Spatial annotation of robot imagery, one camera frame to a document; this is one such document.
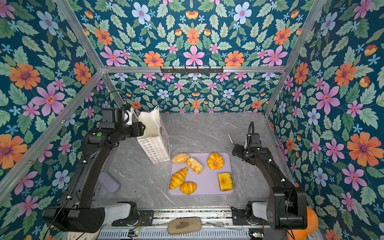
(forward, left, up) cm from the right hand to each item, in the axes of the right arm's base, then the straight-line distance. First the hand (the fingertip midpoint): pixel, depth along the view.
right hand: (239, 152), depth 87 cm
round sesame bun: (-1, +36, -5) cm, 36 cm away
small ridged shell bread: (-19, +30, -4) cm, 36 cm away
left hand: (+3, +52, +24) cm, 57 cm away
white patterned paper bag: (-1, +46, +15) cm, 49 cm away
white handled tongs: (+14, +2, -7) cm, 15 cm away
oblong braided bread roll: (-7, +27, -4) cm, 28 cm away
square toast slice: (-15, +9, -5) cm, 19 cm away
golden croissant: (-14, +36, -4) cm, 39 cm away
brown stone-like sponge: (-36, +31, -6) cm, 48 cm away
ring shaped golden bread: (-3, +14, -6) cm, 16 cm away
